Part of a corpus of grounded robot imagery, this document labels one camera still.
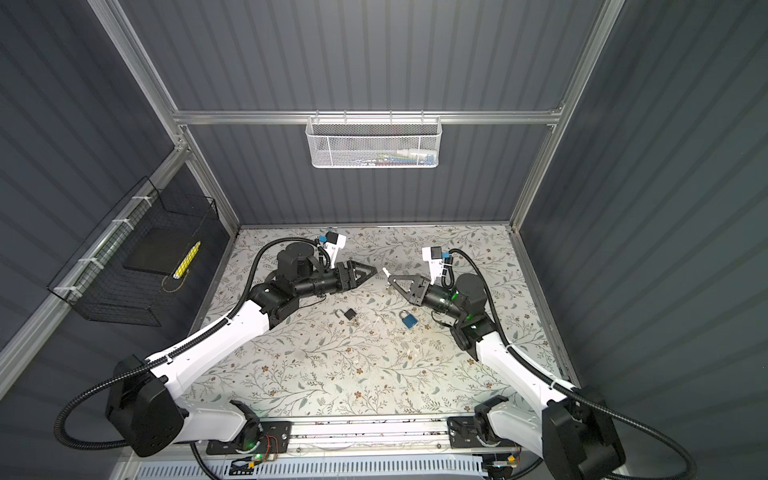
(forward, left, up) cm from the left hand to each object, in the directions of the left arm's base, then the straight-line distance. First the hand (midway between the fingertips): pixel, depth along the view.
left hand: (373, 272), depth 72 cm
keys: (-1, -3, +1) cm, 4 cm away
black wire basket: (-4, +60, +5) cm, 60 cm away
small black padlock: (+4, +9, -28) cm, 30 cm away
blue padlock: (+1, -10, -27) cm, 29 cm away
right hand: (-4, -4, 0) cm, 6 cm away
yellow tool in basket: (+4, +47, 0) cm, 47 cm away
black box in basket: (+8, +53, +2) cm, 53 cm away
